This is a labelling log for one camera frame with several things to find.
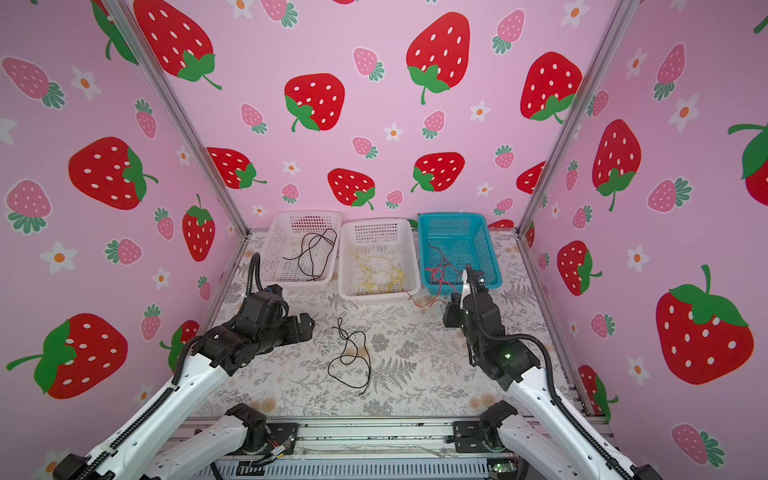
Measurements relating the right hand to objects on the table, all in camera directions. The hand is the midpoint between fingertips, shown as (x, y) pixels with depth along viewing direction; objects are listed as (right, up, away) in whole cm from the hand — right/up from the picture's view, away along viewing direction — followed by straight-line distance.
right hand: (451, 294), depth 76 cm
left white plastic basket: (-52, +13, +39) cm, 66 cm away
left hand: (-40, -8, +2) cm, 40 cm away
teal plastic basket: (+7, +16, +43) cm, 46 cm away
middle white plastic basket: (-16, +17, +39) cm, 46 cm away
